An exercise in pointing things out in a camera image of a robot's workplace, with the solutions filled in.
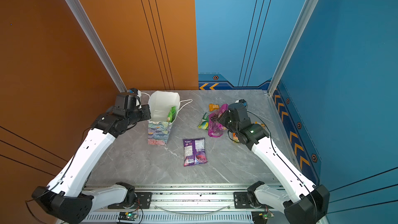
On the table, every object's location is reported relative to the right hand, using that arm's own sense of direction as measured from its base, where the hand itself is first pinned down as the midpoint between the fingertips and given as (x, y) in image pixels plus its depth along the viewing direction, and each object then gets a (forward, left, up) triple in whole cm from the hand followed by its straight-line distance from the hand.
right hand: (217, 115), depth 75 cm
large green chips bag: (+4, +24, -5) cm, 25 cm away
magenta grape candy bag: (-4, +1, -7) cm, 8 cm away
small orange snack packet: (+25, +2, -23) cm, 34 cm away
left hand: (+2, +33, +3) cm, 33 cm away
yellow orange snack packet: (-1, -12, -23) cm, 25 cm away
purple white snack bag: (-9, +12, -23) cm, 27 cm away
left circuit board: (-38, +43, -26) cm, 63 cm away
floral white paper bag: (+16, +32, -7) cm, 36 cm away
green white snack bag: (+10, +7, -22) cm, 25 cm away
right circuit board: (-39, -19, -26) cm, 50 cm away
